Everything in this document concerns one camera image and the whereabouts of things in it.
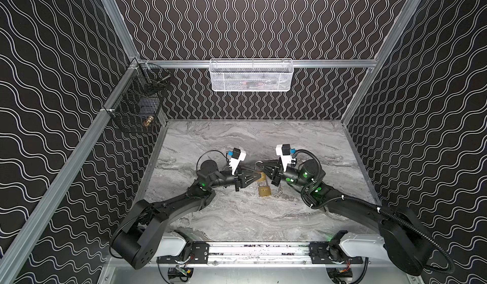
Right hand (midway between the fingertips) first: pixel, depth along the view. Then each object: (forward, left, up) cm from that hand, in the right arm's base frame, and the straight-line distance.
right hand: (257, 165), depth 71 cm
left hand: (-5, -3, -1) cm, 6 cm away
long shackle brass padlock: (+1, -4, -25) cm, 25 cm away
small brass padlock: (-3, -2, -3) cm, 5 cm away
